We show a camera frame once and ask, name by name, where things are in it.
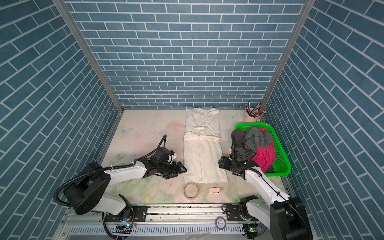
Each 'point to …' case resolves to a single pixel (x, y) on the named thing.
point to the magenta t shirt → (265, 155)
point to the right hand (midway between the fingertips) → (222, 162)
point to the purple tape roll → (216, 219)
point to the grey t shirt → (254, 137)
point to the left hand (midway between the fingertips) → (183, 173)
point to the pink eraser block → (214, 190)
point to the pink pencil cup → (248, 119)
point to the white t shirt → (202, 147)
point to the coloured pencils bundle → (256, 111)
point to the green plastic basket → (282, 166)
